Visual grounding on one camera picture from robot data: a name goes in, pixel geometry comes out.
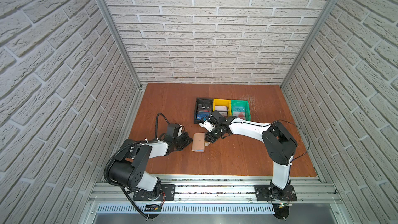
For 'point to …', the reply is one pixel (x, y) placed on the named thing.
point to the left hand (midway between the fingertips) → (194, 137)
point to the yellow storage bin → (223, 102)
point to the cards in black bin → (203, 111)
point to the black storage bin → (201, 100)
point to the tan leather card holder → (198, 143)
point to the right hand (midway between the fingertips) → (207, 137)
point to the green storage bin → (242, 103)
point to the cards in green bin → (239, 112)
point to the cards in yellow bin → (223, 110)
